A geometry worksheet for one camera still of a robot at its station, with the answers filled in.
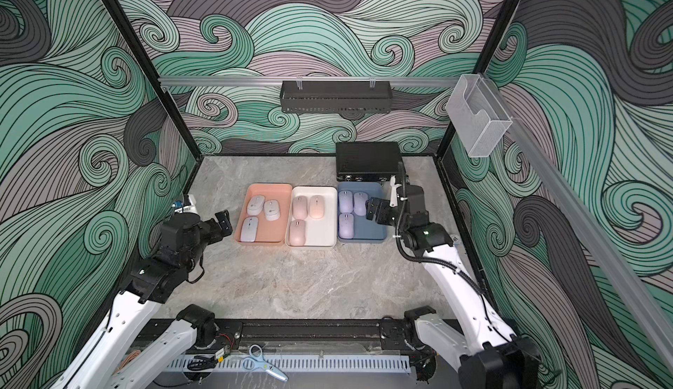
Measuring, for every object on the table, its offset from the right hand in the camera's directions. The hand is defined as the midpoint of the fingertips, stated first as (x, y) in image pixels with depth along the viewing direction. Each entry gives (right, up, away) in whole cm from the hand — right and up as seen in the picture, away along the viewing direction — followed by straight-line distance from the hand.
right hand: (377, 204), depth 78 cm
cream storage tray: (-18, -13, +16) cm, 27 cm away
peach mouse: (-20, -4, +22) cm, 30 cm away
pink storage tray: (-37, -12, +15) cm, 41 cm away
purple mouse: (-9, -10, +15) cm, 20 cm away
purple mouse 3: (-9, -1, +23) cm, 24 cm away
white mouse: (-37, -4, +19) cm, 42 cm away
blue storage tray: (-1, -12, +16) cm, 20 cm away
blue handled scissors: (-35, -42, -9) cm, 55 cm away
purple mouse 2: (-3, -1, +22) cm, 23 cm away
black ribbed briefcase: (+2, +15, +35) cm, 39 cm away
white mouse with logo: (-44, -3, +22) cm, 49 cm away
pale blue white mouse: (-44, -11, +16) cm, 48 cm away
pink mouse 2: (-27, -4, +22) cm, 35 cm away
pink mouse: (-27, -12, +14) cm, 32 cm away
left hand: (-48, -3, -6) cm, 48 cm away
